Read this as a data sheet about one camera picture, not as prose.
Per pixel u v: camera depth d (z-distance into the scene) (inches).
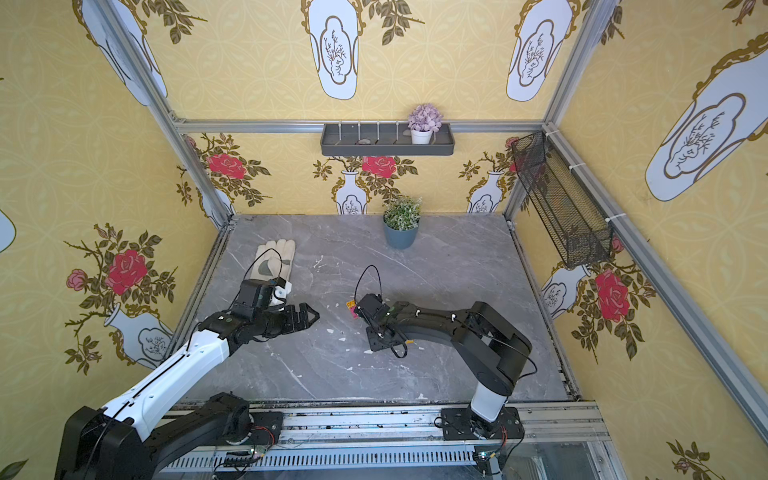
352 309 36.9
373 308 27.7
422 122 32.3
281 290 30.0
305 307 29.4
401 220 39.6
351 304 37.4
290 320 28.3
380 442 28.8
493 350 18.0
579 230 34.4
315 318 31.1
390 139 36.4
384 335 25.1
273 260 42.5
